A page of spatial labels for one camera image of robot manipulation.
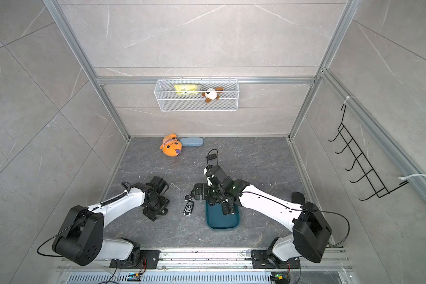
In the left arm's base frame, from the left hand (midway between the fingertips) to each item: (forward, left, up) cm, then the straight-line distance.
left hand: (166, 206), depth 88 cm
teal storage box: (-8, -26, 0) cm, 27 cm away
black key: (+30, -23, +1) cm, 38 cm away
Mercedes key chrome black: (+4, -11, +1) cm, 11 cm away
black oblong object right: (+2, -68, 0) cm, 68 cm away
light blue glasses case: (+42, -11, +2) cm, 44 cm away
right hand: (0, -18, +13) cm, 23 cm away
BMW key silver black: (-2, -11, 0) cm, 12 cm away
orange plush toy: (+34, +1, +7) cm, 35 cm away
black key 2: (-3, -30, +1) cm, 30 cm away
